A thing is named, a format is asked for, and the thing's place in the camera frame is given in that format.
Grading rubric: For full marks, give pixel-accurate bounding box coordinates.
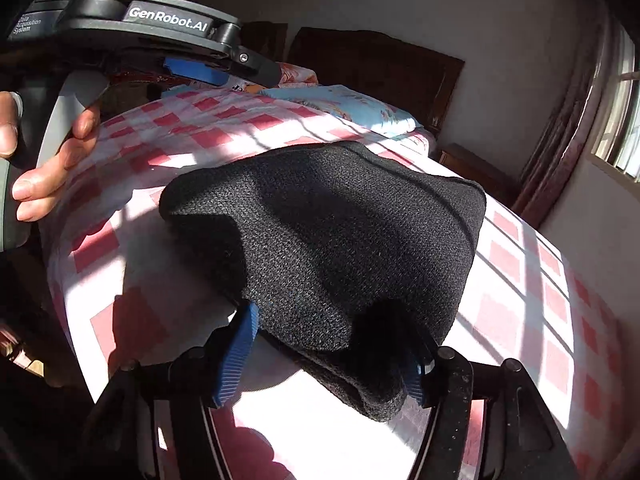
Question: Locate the grey knit striped sweater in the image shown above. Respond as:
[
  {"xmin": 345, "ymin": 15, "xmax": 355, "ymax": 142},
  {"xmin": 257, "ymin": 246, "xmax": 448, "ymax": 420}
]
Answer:
[{"xmin": 158, "ymin": 141, "xmax": 487, "ymax": 422}]

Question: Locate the person's left hand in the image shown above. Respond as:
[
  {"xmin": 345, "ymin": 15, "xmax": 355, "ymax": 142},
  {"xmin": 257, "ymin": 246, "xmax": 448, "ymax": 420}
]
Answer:
[{"xmin": 1, "ymin": 91, "xmax": 100, "ymax": 222}]

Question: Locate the pink floral pillow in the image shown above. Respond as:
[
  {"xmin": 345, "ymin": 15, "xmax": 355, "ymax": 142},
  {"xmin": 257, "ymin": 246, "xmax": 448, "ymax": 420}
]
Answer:
[{"xmin": 224, "ymin": 62, "xmax": 319, "ymax": 94}]

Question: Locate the pink checked bed sheet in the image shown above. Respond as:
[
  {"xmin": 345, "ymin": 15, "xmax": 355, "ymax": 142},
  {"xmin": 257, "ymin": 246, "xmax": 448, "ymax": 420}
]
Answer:
[{"xmin": 40, "ymin": 89, "xmax": 623, "ymax": 479}]

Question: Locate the light blue floral folded quilt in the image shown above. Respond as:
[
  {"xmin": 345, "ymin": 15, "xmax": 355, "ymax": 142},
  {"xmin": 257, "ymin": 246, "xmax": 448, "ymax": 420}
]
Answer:
[{"xmin": 260, "ymin": 84, "xmax": 422, "ymax": 138}]

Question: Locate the dark wooden headboard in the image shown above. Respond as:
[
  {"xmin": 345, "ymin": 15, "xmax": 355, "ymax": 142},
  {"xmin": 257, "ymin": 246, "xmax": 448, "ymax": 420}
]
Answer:
[{"xmin": 286, "ymin": 27, "xmax": 464, "ymax": 136}]

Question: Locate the wooden nightstand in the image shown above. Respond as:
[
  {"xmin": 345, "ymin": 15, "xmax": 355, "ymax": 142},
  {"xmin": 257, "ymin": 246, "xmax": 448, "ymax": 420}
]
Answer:
[{"xmin": 439, "ymin": 143, "xmax": 516, "ymax": 203}]

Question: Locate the pink floral curtain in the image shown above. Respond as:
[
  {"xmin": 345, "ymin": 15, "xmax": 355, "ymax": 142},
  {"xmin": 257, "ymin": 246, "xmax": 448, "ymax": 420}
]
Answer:
[{"xmin": 511, "ymin": 10, "xmax": 615, "ymax": 229}]

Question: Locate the barred window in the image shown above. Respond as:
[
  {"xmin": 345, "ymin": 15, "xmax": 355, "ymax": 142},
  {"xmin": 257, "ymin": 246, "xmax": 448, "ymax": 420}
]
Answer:
[{"xmin": 588, "ymin": 23, "xmax": 639, "ymax": 200}]

